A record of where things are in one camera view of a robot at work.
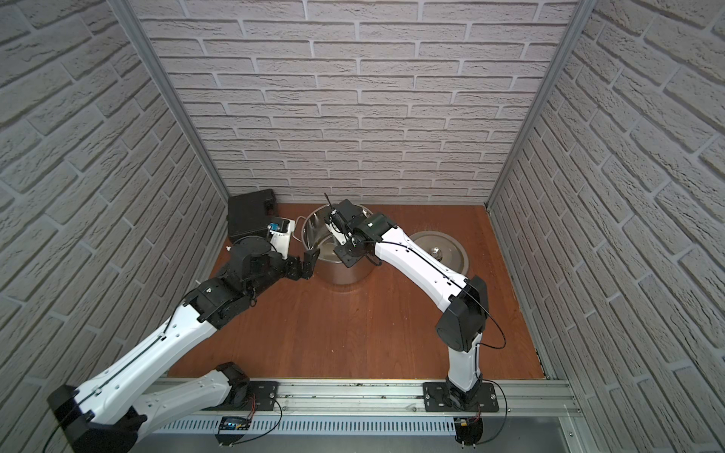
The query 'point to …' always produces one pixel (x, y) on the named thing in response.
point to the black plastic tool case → (249, 213)
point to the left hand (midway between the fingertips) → (299, 239)
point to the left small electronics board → (231, 429)
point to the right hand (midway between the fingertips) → (355, 249)
